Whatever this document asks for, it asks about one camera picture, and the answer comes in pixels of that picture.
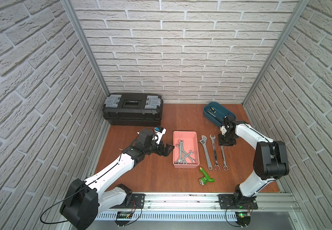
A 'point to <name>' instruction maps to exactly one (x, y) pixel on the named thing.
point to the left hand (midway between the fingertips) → (170, 143)
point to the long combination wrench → (216, 166)
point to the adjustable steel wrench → (203, 141)
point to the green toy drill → (203, 180)
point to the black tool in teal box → (213, 109)
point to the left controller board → (123, 218)
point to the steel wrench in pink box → (180, 161)
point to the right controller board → (243, 218)
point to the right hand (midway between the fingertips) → (224, 143)
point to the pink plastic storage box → (190, 145)
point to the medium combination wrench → (225, 167)
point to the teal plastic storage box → (221, 111)
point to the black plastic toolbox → (133, 109)
